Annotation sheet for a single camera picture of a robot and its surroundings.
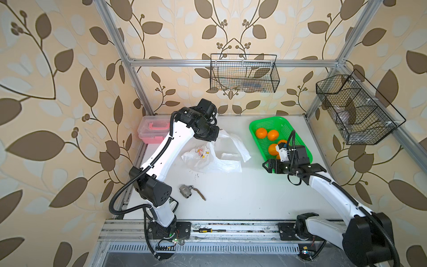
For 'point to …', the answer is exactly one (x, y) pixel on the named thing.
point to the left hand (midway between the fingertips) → (211, 134)
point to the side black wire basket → (361, 115)
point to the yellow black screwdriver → (208, 230)
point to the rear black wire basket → (246, 73)
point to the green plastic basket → (283, 127)
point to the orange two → (273, 135)
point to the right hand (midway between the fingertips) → (270, 165)
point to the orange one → (261, 133)
